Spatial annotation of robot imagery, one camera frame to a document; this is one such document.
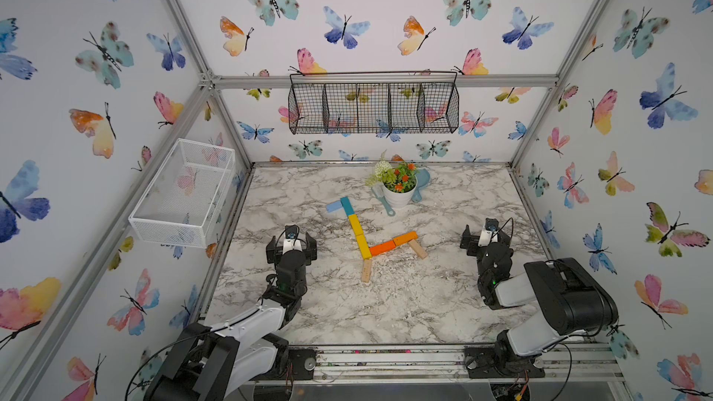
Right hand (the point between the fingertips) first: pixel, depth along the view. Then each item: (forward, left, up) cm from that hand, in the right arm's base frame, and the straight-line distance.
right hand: (487, 225), depth 90 cm
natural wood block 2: (-13, +38, -9) cm, 41 cm away
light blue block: (+13, +53, -10) cm, 55 cm away
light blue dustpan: (+30, +17, -11) cm, 36 cm away
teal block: (+11, +46, -10) cm, 49 cm away
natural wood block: (-7, +20, -9) cm, 23 cm away
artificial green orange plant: (+15, +28, +6) cm, 33 cm away
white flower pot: (+13, +28, -5) cm, 32 cm away
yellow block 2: (-4, +40, -9) cm, 41 cm away
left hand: (-8, +61, +2) cm, 62 cm away
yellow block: (+4, +43, -9) cm, 44 cm away
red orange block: (-5, +34, -10) cm, 35 cm away
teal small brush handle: (+18, +35, -7) cm, 40 cm away
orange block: (0, +25, -10) cm, 27 cm away
